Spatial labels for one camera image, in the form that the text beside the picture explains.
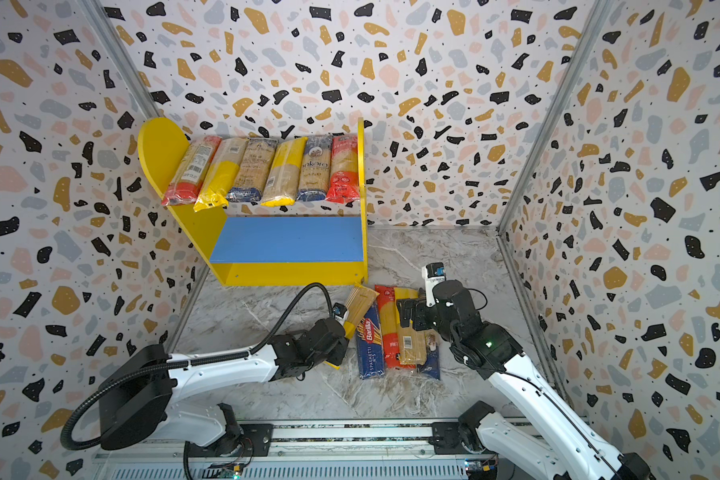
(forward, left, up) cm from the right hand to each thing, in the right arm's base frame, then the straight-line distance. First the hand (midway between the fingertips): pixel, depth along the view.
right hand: (410, 295), depth 72 cm
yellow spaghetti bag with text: (+6, +14, -16) cm, 22 cm away
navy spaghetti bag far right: (-9, -8, -23) cm, 26 cm away
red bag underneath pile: (+5, +5, -23) cm, 24 cm away
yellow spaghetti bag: (-3, -2, -21) cm, 21 cm away
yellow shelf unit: (+23, +43, -11) cm, 50 cm away
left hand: (-3, +16, -17) cm, 24 cm away
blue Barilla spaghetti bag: (-3, +10, -23) cm, 25 cm away
